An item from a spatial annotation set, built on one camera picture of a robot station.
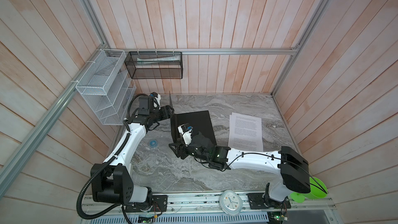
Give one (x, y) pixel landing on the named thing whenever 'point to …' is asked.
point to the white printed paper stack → (245, 132)
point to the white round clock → (230, 202)
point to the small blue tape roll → (153, 143)
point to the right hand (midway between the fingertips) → (172, 143)
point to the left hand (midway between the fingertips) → (169, 113)
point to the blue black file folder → (200, 121)
